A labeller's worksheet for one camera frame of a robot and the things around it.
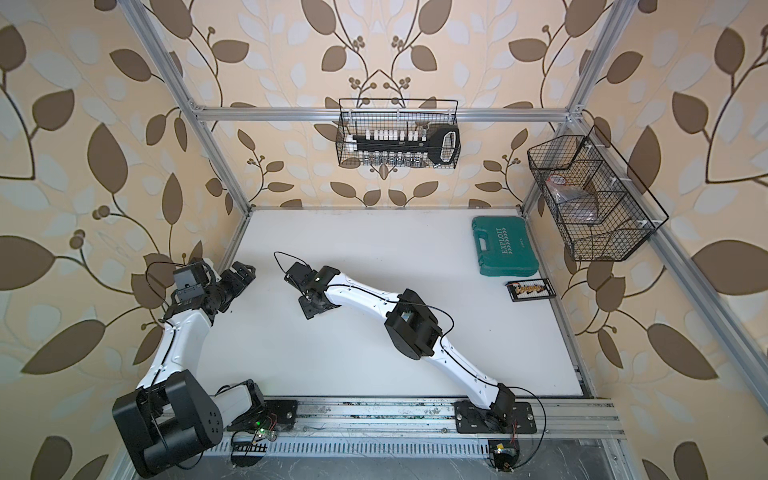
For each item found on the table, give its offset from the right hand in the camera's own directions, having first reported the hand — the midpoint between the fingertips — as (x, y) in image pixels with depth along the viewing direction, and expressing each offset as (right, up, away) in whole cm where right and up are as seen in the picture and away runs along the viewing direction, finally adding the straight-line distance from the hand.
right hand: (318, 305), depth 93 cm
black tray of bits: (+69, +5, +3) cm, 69 cm away
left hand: (-19, +11, -9) cm, 24 cm away
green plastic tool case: (+62, +18, +9) cm, 66 cm away
